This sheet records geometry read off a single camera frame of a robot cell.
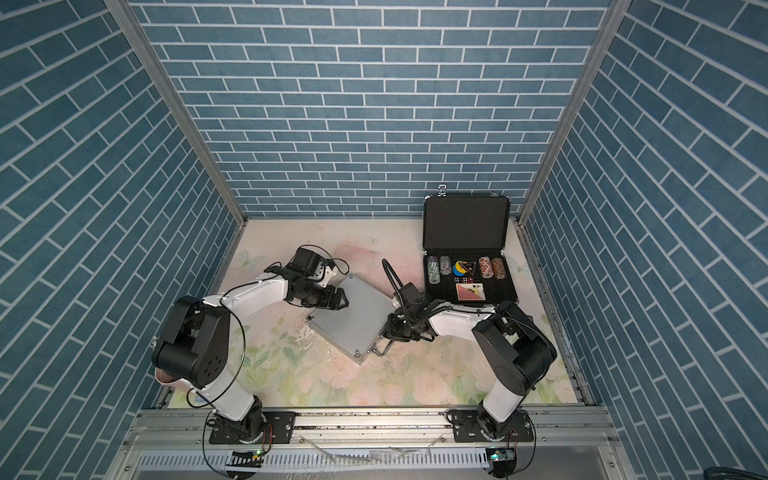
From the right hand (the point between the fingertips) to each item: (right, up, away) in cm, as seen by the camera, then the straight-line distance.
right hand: (386, 337), depth 89 cm
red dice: (+27, +16, +13) cm, 34 cm away
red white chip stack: (+34, +20, +13) cm, 41 cm away
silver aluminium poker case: (-9, +4, -4) cm, 11 cm away
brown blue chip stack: (+39, +20, +13) cm, 45 cm away
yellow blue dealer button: (+25, +19, +13) cm, 34 cm away
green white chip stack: (+16, +19, +11) cm, 27 cm away
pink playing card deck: (+28, +12, +9) cm, 31 cm away
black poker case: (+28, +28, +19) cm, 44 cm away
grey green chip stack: (+20, +21, +13) cm, 32 cm away
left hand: (-13, +9, +2) cm, 16 cm away
